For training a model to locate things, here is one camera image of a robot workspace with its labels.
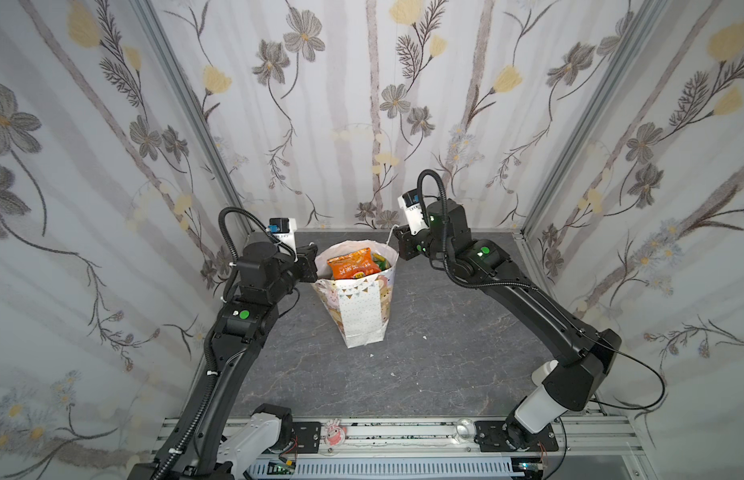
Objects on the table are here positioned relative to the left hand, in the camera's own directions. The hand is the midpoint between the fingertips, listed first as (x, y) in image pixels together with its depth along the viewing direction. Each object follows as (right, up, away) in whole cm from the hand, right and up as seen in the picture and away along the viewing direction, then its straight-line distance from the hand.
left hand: (314, 238), depth 68 cm
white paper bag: (+10, -18, +9) cm, 22 cm away
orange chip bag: (+8, -6, +11) cm, 15 cm away
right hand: (+19, +4, +1) cm, 19 cm away
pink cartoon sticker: (+4, -47, +5) cm, 48 cm away
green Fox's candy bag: (+16, -6, +16) cm, 23 cm away
